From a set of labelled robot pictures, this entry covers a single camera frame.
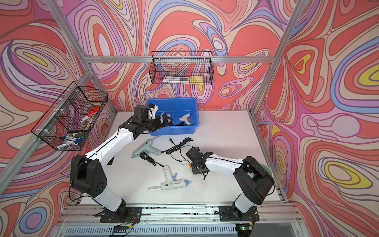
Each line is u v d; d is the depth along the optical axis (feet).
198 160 2.18
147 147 3.14
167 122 2.49
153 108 2.58
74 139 2.22
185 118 3.66
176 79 2.70
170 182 2.64
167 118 2.55
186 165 2.98
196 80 2.98
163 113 3.77
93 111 2.52
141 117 2.17
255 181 1.47
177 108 3.70
